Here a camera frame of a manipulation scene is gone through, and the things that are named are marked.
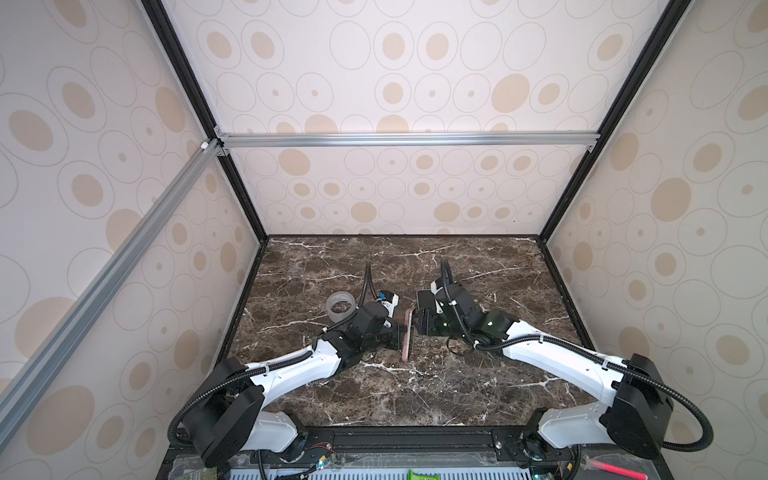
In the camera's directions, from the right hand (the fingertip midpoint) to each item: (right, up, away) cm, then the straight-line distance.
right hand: (429, 316), depth 81 cm
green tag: (-5, -35, -12) cm, 37 cm away
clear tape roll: (-29, +3, +17) cm, 33 cm away
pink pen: (+43, -34, -11) cm, 56 cm away
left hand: (-3, -4, -1) cm, 5 cm away
